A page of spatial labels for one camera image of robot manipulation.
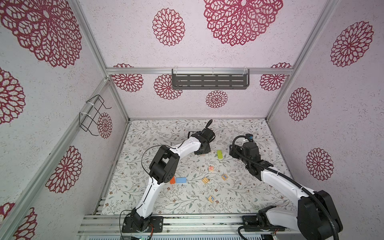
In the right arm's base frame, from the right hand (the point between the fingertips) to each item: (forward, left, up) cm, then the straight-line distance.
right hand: (234, 144), depth 87 cm
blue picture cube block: (-26, +14, -14) cm, 33 cm away
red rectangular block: (-17, +36, -14) cm, 42 cm away
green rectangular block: (+2, +6, -15) cm, 17 cm away
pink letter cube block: (-9, +13, -14) cm, 21 cm away
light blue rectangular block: (-16, +31, -15) cm, 38 cm away
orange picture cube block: (-13, +5, -15) cm, 21 cm away
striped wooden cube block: (-16, +16, -14) cm, 27 cm away
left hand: (+3, +17, -13) cm, 22 cm away
